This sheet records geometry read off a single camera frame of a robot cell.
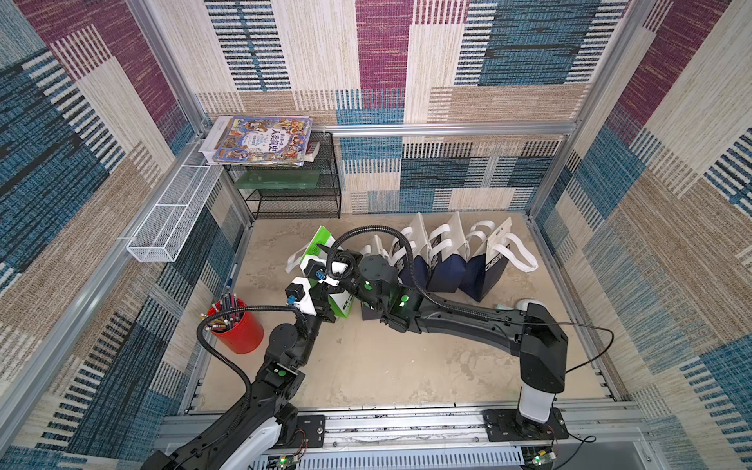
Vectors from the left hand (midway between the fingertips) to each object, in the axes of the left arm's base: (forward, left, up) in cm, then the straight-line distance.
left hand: (326, 280), depth 74 cm
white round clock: (+3, -57, -20) cm, 61 cm away
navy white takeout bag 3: (+9, -43, -1) cm, 44 cm away
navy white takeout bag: (+9, -24, +2) cm, 26 cm away
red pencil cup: (-8, +24, -11) cm, 28 cm away
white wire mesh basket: (+9, +38, +10) cm, 41 cm away
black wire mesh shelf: (+49, +8, -17) cm, 53 cm away
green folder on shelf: (+37, +19, +3) cm, 42 cm away
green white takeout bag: (-2, -3, -8) cm, 9 cm away
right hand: (+4, 0, +8) cm, 9 cm away
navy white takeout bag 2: (+10, -33, -4) cm, 35 cm away
